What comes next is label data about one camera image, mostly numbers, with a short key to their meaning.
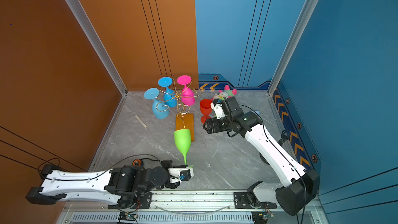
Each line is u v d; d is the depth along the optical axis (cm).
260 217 71
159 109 81
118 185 46
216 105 66
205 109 92
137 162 83
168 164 56
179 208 73
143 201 73
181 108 85
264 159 47
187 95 85
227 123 60
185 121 98
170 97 83
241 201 72
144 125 101
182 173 52
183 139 71
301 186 37
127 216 70
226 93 112
